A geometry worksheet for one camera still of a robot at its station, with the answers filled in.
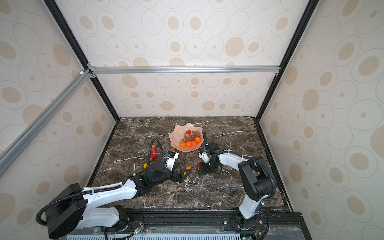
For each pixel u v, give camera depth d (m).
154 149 1.00
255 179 0.47
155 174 0.61
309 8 0.68
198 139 1.00
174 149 0.98
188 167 0.92
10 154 0.51
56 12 0.69
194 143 1.00
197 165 0.94
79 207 0.41
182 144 1.01
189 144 1.00
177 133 1.06
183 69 0.92
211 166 0.78
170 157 0.70
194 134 1.05
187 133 1.06
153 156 0.97
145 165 0.92
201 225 0.74
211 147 0.77
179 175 0.70
